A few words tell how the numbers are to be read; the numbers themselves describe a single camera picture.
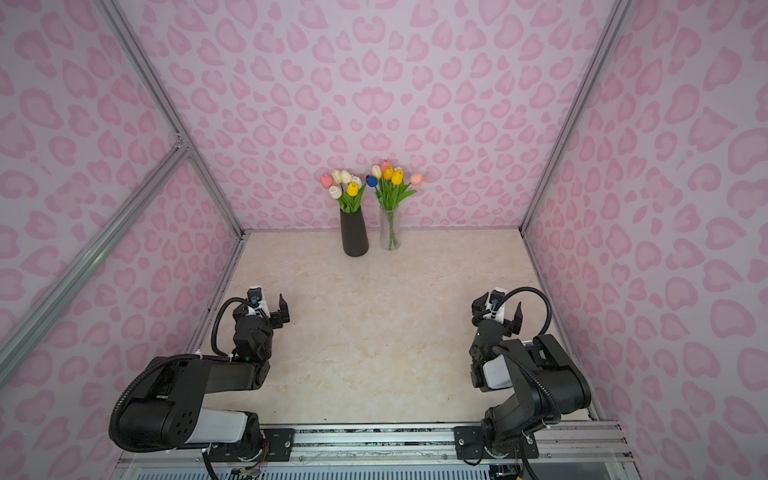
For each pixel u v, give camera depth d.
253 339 0.68
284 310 0.84
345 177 0.92
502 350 0.51
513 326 0.77
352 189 0.89
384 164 0.93
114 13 0.68
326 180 0.93
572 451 0.73
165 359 0.47
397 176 0.90
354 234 1.10
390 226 1.07
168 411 0.43
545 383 0.44
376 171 0.95
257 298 0.75
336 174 0.94
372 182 0.95
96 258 0.65
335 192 0.88
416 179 0.92
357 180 0.91
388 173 0.91
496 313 0.73
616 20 0.70
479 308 0.81
